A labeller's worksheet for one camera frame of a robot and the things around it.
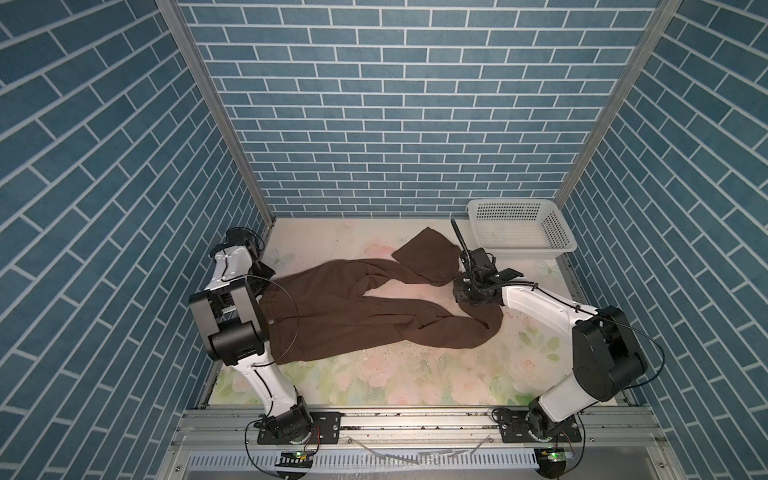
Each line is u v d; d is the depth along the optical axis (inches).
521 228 46.8
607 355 17.8
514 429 28.9
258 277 31.8
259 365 20.9
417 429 29.7
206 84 32.2
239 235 30.3
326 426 29.1
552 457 28.2
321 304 36.8
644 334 30.8
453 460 27.8
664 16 28.0
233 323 20.1
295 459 28.4
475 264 27.9
